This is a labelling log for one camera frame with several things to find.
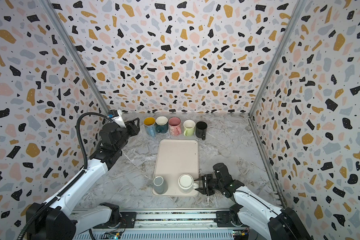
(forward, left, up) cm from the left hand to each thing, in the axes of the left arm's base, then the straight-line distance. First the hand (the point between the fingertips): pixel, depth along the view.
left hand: (134, 117), depth 75 cm
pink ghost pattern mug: (+13, -18, -22) cm, 31 cm away
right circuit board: (-47, -52, -33) cm, 77 cm away
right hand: (-23, -28, -24) cm, 44 cm away
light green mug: (+13, -28, -24) cm, 39 cm away
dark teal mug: (+15, -9, -23) cm, 29 cm away
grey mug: (-26, -12, -23) cm, 37 cm away
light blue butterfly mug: (+16, -1, -24) cm, 29 cm away
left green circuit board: (-46, +9, -32) cm, 57 cm away
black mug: (+12, -36, -25) cm, 45 cm away
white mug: (-24, -25, -25) cm, 43 cm away
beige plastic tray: (-6, -19, -33) cm, 38 cm away
